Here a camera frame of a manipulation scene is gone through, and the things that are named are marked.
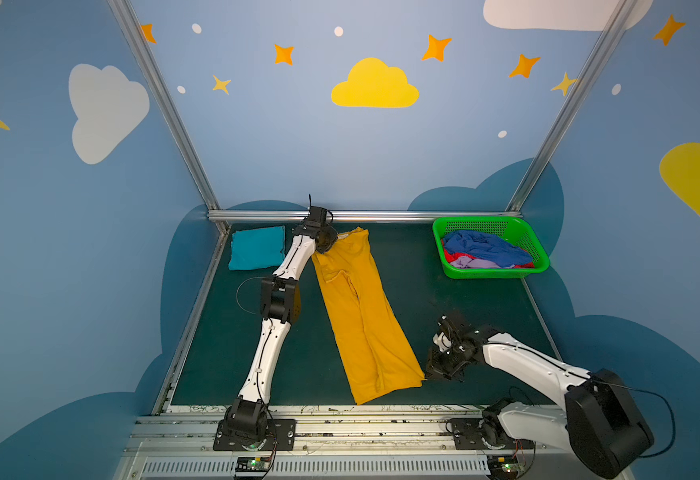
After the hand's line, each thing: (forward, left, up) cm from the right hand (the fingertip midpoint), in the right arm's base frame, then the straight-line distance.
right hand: (427, 372), depth 83 cm
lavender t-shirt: (+37, -16, +5) cm, 40 cm away
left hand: (+50, +29, +1) cm, 58 cm away
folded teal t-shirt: (+45, +59, -2) cm, 75 cm away
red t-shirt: (+38, -11, +6) cm, 40 cm away
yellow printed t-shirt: (+7, +14, -1) cm, 16 cm away
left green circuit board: (-24, +44, -1) cm, 50 cm away
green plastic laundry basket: (+56, -37, +3) cm, 67 cm away
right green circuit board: (-21, -16, -3) cm, 27 cm away
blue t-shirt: (+43, -24, +6) cm, 49 cm away
